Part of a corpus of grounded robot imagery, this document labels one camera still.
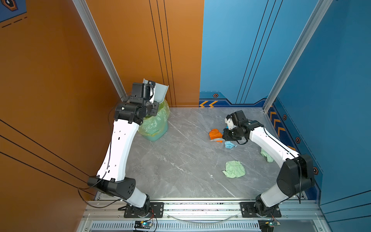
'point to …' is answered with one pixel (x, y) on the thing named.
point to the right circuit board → (267, 225)
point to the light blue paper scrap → (228, 144)
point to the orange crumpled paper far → (215, 134)
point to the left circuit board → (141, 224)
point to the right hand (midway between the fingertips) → (222, 136)
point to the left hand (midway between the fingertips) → (150, 102)
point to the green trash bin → (159, 137)
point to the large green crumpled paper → (234, 169)
